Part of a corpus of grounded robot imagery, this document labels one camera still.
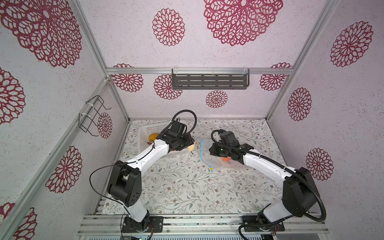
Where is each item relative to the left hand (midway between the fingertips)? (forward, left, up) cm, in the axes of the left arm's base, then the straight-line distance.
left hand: (190, 143), depth 88 cm
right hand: (-3, -10, 0) cm, 11 cm away
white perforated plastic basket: (+17, +30, -6) cm, 36 cm away
